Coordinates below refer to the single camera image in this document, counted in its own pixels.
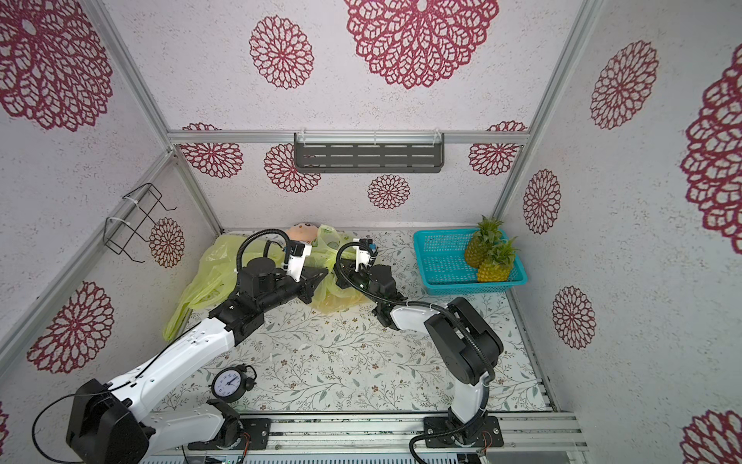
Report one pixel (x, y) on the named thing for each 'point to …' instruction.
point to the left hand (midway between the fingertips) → (326, 272)
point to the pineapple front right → (496, 268)
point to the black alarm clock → (232, 383)
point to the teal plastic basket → (442, 257)
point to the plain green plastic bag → (215, 276)
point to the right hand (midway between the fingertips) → (327, 258)
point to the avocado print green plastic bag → (328, 247)
